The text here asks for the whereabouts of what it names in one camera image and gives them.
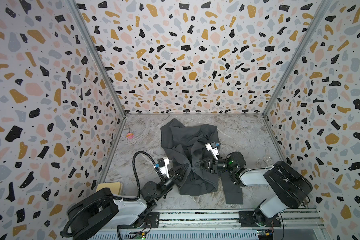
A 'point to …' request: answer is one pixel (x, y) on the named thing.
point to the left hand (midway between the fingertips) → (188, 165)
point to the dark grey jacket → (186, 144)
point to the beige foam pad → (116, 188)
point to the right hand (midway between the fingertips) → (195, 166)
